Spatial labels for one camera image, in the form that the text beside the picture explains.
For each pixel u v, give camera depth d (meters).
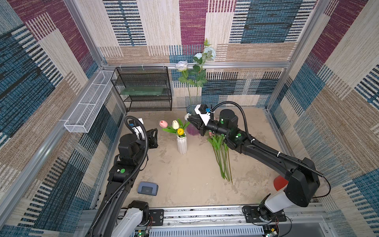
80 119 0.91
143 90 0.94
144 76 1.02
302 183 0.42
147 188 0.81
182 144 0.87
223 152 0.95
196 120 0.65
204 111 0.59
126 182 0.45
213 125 0.64
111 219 0.42
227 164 0.91
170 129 0.76
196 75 0.89
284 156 0.48
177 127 0.70
